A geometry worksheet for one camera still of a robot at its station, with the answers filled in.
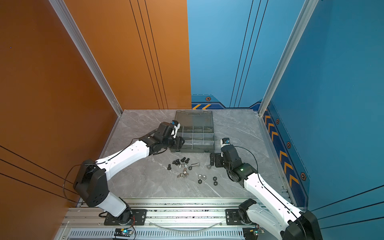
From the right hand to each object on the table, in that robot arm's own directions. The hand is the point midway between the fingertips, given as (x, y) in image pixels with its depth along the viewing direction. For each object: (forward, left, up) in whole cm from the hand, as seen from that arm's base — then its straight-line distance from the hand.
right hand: (216, 155), depth 82 cm
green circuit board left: (-34, +46, -13) cm, 59 cm away
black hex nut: (-2, +15, -11) cm, 19 cm away
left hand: (+9, +20, +3) cm, 22 cm away
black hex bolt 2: (+1, +24, -11) cm, 27 cm away
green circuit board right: (-34, -15, -14) cm, 40 cm away
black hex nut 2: (-10, +10, -12) cm, 18 cm away
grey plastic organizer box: (+29, +11, -11) cm, 33 cm away
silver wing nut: (-1, +20, -11) cm, 22 cm away
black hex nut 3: (-8, +1, -13) cm, 15 cm away
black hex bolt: (-2, +28, -11) cm, 30 cm away
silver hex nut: (-7, +9, -12) cm, 17 cm away
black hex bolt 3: (+1, +23, -11) cm, 25 cm away
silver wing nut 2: (-5, +18, -11) cm, 22 cm away
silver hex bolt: (0, +11, -11) cm, 16 cm away
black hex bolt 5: (+2, +17, -11) cm, 21 cm away
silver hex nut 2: (-8, +7, -12) cm, 16 cm away
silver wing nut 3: (-7, +20, -12) cm, 24 cm away
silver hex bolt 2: (-2, +4, -11) cm, 12 cm away
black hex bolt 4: (+4, +20, -12) cm, 23 cm away
